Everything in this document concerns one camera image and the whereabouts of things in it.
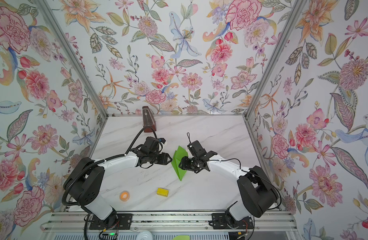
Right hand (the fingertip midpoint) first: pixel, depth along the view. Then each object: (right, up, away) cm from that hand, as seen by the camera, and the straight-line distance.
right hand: (181, 165), depth 87 cm
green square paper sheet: (-1, +5, +6) cm, 8 cm away
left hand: (-6, +3, +2) cm, 7 cm away
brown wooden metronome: (-23, +27, +18) cm, 40 cm away
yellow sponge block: (-10, -14, -4) cm, 18 cm away
